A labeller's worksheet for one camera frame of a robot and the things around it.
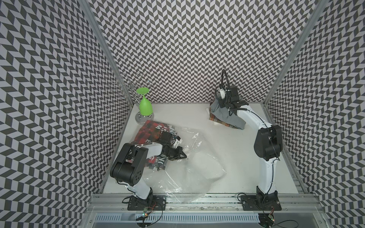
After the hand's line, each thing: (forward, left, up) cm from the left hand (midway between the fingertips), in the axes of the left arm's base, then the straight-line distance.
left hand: (185, 157), depth 88 cm
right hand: (+35, -26, +18) cm, 47 cm away
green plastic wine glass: (+24, +25, +20) cm, 40 cm away
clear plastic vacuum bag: (-14, -2, +1) cm, 14 cm away
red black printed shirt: (+17, +25, +4) cm, 30 cm away
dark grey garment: (+25, -25, +14) cm, 38 cm away
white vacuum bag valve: (+4, -1, +2) cm, 5 cm away
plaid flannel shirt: (+27, -21, +5) cm, 34 cm away
